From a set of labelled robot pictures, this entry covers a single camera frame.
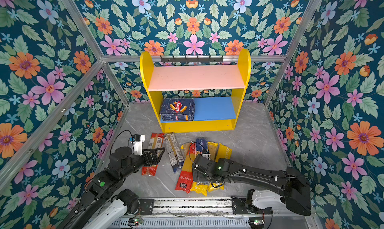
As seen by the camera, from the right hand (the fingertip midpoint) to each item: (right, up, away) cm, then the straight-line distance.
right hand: (198, 175), depth 76 cm
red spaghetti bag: (-29, +14, +19) cm, 37 cm away
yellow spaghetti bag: (+11, +9, +15) cm, 20 cm away
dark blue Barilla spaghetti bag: (+1, +14, +12) cm, 18 cm away
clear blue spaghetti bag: (-15, +9, +15) cm, 23 cm away
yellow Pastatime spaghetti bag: (+1, -7, -1) cm, 7 cm away
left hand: (-17, +16, -7) cm, 24 cm away
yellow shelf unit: (-2, +45, +43) cm, 62 cm away
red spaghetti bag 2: (-8, -4, +2) cm, 9 cm away
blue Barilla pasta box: (-13, +34, +13) cm, 39 cm away
